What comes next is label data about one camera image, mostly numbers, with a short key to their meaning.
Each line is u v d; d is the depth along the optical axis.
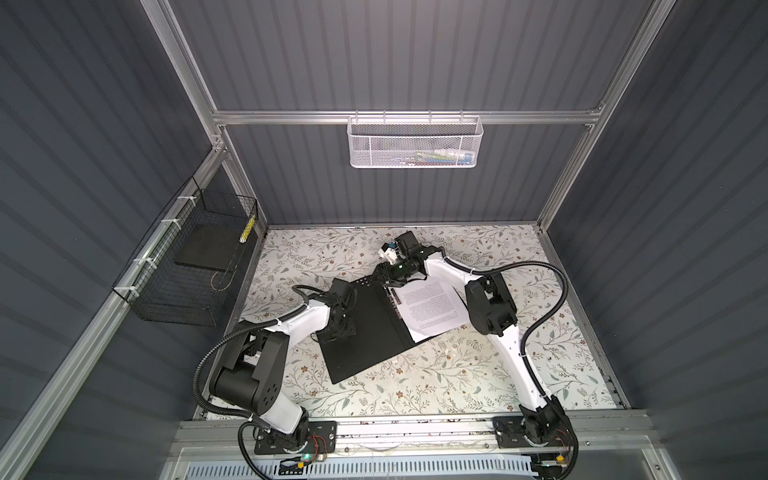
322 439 0.72
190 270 0.73
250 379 0.45
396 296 0.99
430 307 0.97
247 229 0.81
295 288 0.76
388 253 0.99
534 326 0.62
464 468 0.77
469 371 0.84
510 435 0.74
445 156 0.92
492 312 0.65
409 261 0.86
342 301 0.74
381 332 0.98
